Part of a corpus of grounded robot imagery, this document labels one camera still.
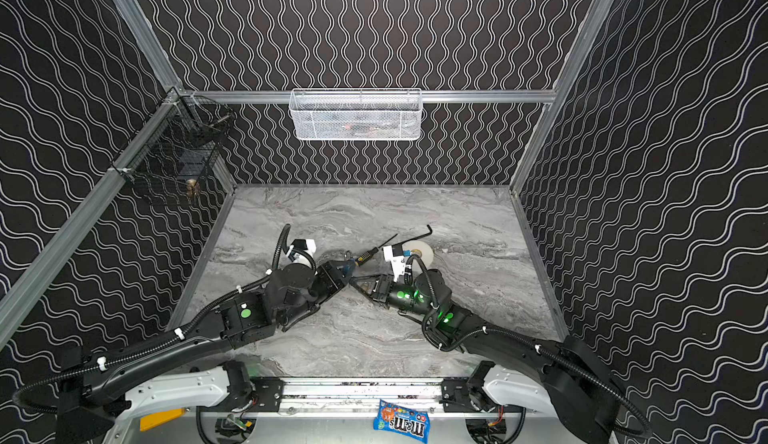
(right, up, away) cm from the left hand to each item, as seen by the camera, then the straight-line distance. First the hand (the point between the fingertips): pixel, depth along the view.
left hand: (363, 272), depth 66 cm
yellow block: (-49, -35, +4) cm, 60 cm away
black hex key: (+10, +3, +38) cm, 39 cm away
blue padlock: (-4, +1, +3) cm, 5 cm away
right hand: (-3, -3, +2) cm, 5 cm away
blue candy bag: (+9, -36, +4) cm, 37 cm away
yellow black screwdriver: (-1, 0, +33) cm, 33 cm away
